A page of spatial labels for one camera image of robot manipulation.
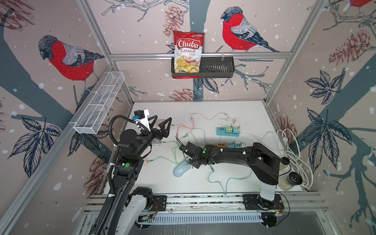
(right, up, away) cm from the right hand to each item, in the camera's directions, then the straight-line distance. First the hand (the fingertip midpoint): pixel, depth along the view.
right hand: (193, 157), depth 88 cm
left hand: (-13, +26, -23) cm, 37 cm away
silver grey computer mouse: (-25, +8, +8) cm, 28 cm away
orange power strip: (+18, +6, +5) cm, 20 cm away
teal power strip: (+23, +15, +8) cm, 29 cm away
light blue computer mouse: (-7, -5, -5) cm, 10 cm away
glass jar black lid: (+47, -8, -16) cm, 51 cm away
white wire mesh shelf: (-51, +25, -16) cm, 59 cm away
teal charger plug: (+24, +7, 0) cm, 25 cm away
